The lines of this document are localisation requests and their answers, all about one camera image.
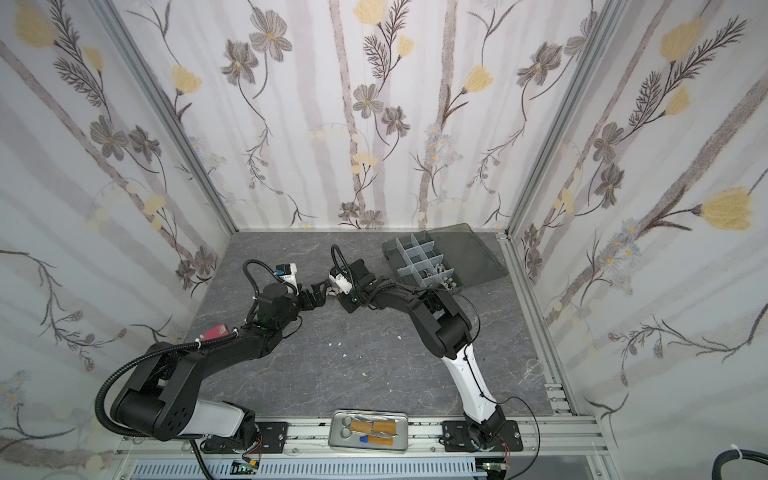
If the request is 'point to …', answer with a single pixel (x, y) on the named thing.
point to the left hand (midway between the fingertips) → (310, 275)
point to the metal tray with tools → (369, 429)
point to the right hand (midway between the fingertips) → (336, 287)
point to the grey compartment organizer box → (452, 257)
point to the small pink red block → (215, 332)
